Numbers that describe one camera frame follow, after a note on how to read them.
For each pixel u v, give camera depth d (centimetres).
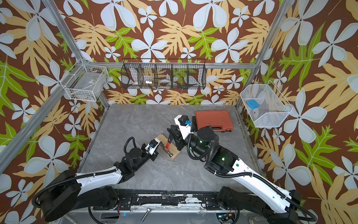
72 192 42
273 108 77
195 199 75
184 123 48
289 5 68
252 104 86
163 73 98
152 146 67
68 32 78
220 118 110
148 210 70
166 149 75
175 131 56
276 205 38
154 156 72
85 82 86
